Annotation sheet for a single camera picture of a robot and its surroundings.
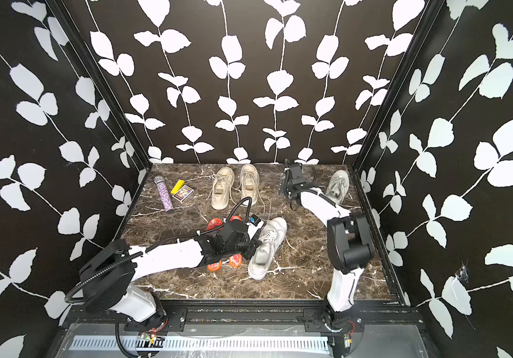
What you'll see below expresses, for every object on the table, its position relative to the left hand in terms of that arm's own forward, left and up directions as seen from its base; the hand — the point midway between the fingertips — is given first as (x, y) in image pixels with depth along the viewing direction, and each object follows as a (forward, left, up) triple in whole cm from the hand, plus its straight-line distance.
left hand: (263, 240), depth 82 cm
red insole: (-4, +11, -9) cm, 15 cm away
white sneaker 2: (+26, -36, -2) cm, 44 cm away
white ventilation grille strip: (-30, +21, -10) cm, 38 cm away
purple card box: (+30, +38, -9) cm, 49 cm away
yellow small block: (+36, +41, -10) cm, 56 cm away
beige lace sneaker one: (+31, +17, -3) cm, 36 cm away
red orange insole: (+14, +21, -10) cm, 27 cm away
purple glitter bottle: (+37, +49, -7) cm, 62 cm away
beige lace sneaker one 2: (+33, +5, -7) cm, 35 cm away
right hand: (+25, -11, +3) cm, 28 cm away
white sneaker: (+1, -4, -1) cm, 4 cm away
